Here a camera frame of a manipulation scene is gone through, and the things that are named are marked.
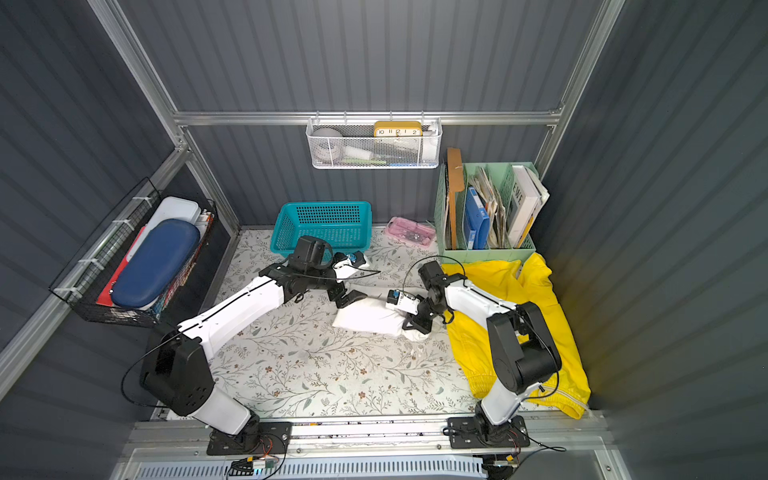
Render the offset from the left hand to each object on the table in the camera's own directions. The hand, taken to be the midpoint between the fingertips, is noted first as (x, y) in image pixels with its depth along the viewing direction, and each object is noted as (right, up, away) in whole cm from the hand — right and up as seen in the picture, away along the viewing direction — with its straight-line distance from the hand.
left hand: (360, 280), depth 83 cm
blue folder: (+36, +18, +14) cm, 43 cm away
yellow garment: (+52, -2, +15) cm, 55 cm away
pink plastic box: (+16, +16, +36) cm, 43 cm away
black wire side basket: (-55, +2, -21) cm, 59 cm away
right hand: (+16, -13, +6) cm, 21 cm away
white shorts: (+3, -11, +4) cm, 12 cm away
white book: (+52, +25, +11) cm, 59 cm away
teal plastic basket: (-10, +19, +37) cm, 43 cm away
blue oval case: (-43, +10, -13) cm, 46 cm away
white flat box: (-51, +19, -4) cm, 55 cm away
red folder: (-53, -2, -19) cm, 56 cm away
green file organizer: (+43, +32, +19) cm, 57 cm away
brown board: (+28, +29, +8) cm, 41 cm away
